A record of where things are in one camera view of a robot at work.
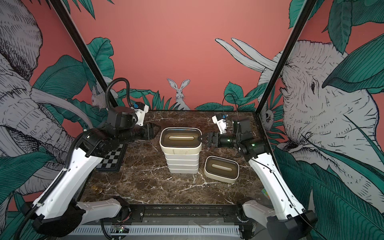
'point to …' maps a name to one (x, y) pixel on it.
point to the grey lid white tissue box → (184, 171)
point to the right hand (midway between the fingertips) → (202, 137)
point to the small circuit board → (120, 229)
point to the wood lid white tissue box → (182, 156)
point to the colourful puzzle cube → (263, 191)
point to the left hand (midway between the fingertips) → (158, 126)
